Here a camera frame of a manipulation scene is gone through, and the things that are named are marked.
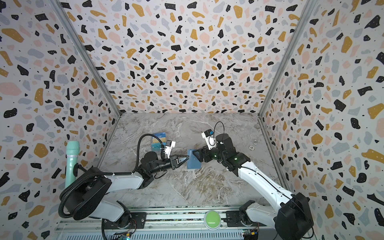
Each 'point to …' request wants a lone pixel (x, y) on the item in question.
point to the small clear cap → (255, 142)
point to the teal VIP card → (156, 146)
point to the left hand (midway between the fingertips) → (192, 159)
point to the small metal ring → (251, 146)
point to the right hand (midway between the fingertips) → (200, 150)
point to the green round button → (212, 220)
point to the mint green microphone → (73, 147)
